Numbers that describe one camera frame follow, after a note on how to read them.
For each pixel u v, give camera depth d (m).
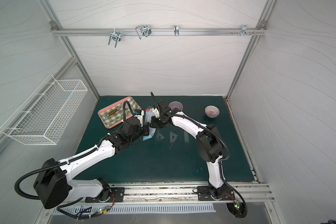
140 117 0.72
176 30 0.78
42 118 0.68
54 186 0.39
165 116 0.67
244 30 0.76
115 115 1.08
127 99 1.18
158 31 0.79
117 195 0.73
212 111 1.08
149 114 0.85
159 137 0.96
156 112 0.83
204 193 0.73
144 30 0.77
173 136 0.98
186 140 0.97
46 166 0.42
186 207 0.70
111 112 1.07
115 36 0.78
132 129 0.61
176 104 1.08
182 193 0.75
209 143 0.51
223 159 0.54
